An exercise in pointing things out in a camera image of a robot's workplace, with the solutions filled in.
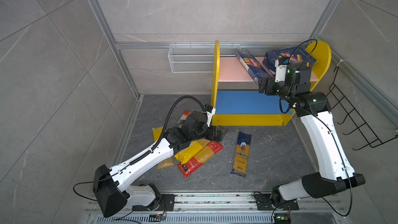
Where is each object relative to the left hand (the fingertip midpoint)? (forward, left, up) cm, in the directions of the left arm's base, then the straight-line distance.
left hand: (220, 125), depth 70 cm
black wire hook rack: (-7, -58, +7) cm, 58 cm away
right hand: (+14, -21, +16) cm, 30 cm away
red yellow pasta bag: (+1, +1, -25) cm, 25 cm away
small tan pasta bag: (-7, +28, -25) cm, 38 cm away
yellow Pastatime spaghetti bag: (-5, +18, -22) cm, 29 cm away
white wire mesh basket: (+47, +10, +5) cm, 48 cm away
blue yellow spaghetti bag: (-4, -14, -24) cm, 28 cm away
